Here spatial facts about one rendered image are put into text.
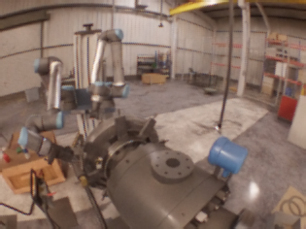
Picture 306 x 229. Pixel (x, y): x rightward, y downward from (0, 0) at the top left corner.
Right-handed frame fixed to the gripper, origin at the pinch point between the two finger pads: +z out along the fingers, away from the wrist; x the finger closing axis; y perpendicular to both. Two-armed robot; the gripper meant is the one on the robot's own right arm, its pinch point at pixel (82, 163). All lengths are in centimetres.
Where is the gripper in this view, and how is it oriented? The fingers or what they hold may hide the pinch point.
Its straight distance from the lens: 83.7
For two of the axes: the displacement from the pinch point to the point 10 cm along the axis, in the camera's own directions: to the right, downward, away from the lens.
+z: 5.7, 4.4, 6.9
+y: -4.7, -5.2, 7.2
